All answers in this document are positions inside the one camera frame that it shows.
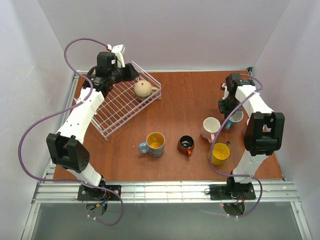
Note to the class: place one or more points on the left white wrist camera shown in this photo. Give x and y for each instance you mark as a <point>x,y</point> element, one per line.
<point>118,50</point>

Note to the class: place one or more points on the small orange cup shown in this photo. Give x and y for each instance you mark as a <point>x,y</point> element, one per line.
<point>186,144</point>

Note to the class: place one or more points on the white wire dish rack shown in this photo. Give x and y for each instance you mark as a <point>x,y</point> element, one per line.
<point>122,104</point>

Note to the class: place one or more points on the light pink faceted mug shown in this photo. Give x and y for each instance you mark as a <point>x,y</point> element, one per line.
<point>210,127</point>

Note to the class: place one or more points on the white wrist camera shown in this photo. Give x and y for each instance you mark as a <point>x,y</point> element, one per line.
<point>223,87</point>
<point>118,50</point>

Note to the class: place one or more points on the blue mug with yellow inside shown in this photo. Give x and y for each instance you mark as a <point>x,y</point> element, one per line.
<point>154,145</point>

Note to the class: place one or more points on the beige round mug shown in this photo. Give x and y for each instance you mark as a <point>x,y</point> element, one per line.
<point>143,89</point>

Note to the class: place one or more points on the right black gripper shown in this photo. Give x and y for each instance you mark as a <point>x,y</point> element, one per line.
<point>224,106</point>

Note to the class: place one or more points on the aluminium frame rail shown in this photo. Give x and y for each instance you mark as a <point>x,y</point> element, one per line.
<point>164,197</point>

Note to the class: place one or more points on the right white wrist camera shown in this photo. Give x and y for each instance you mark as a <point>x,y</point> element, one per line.
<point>223,87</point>

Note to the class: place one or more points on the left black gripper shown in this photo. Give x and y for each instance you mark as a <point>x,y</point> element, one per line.
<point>125,74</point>

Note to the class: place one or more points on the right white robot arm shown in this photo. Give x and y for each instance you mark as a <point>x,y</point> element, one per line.
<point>264,132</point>

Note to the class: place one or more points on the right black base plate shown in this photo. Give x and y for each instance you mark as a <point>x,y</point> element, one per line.
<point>227,192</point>

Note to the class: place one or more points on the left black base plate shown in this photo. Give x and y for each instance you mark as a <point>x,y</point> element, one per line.
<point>86,193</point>

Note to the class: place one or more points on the teal dotted mug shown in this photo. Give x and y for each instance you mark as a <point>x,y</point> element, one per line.
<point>234,119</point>

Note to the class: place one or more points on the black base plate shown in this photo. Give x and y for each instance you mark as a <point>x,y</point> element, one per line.
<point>227,192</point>
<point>86,193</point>

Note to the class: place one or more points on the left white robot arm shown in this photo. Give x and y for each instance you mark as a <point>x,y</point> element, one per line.
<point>66,146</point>

